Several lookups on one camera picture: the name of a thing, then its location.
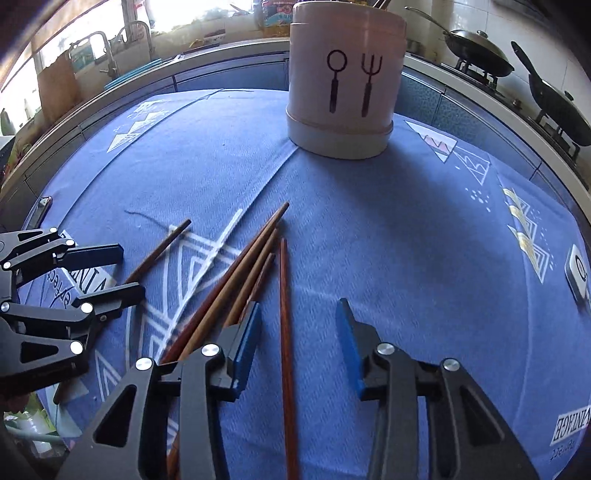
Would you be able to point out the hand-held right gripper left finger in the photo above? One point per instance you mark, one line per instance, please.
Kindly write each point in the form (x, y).
(247, 341)

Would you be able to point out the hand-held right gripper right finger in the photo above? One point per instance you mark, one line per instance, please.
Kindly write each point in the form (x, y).
(348, 341)

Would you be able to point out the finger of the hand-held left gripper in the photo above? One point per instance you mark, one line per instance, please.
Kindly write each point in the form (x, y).
(99, 254)
(115, 295)

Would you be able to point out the reddish brown chopstick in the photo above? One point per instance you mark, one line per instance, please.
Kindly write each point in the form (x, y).
(287, 346)

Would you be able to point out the pile of wooden chopsticks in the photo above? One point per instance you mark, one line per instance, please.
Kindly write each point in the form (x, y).
(226, 295)

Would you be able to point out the pink utensil holder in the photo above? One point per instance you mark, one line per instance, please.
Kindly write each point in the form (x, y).
(323, 55)

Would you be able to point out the black smartphone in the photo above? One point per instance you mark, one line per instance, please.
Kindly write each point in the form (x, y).
(39, 212)

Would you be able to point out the blue printed tablecloth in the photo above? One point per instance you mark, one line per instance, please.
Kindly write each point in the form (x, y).
(392, 230)

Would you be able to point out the wooden cutting board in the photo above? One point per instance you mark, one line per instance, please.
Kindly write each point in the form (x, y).
(57, 87)

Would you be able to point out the blue sink tray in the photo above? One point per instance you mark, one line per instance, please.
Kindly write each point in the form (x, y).
(138, 74)

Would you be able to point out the metal kitchen faucet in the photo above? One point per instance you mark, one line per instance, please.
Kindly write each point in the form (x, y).
(111, 55)
(143, 39)

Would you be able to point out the white square device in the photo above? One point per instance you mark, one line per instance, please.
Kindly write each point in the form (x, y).
(579, 272)

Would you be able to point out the gas stove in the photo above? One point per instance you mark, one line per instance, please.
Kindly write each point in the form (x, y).
(489, 81)

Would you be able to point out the black wok with lid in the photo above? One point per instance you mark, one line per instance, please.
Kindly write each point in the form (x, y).
(558, 106)

